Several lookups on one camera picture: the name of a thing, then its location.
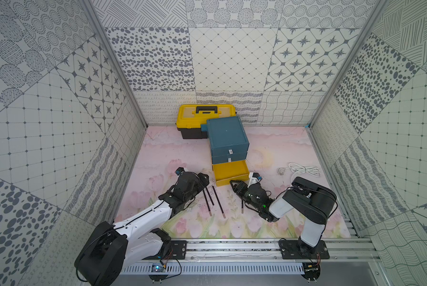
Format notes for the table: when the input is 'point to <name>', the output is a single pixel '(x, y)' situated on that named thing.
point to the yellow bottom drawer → (225, 172)
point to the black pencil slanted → (219, 201)
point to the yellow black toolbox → (189, 118)
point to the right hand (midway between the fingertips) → (231, 185)
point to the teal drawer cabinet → (228, 139)
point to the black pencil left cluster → (207, 202)
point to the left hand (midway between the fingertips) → (205, 177)
